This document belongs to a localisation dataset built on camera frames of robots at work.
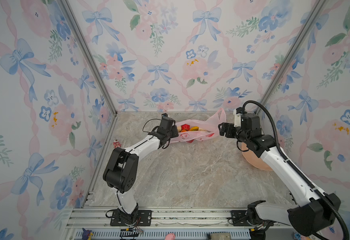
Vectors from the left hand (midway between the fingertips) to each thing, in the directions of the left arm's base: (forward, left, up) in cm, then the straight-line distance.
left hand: (176, 128), depth 93 cm
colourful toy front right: (-53, -56, -11) cm, 78 cm away
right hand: (-8, -26, +12) cm, 29 cm away
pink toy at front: (-54, +2, -13) cm, 55 cm away
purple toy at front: (-54, +40, -8) cm, 67 cm away
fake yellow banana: (+8, -13, -10) cm, 18 cm away
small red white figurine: (-5, +39, -11) cm, 41 cm away
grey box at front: (-54, -20, -10) cm, 58 cm away
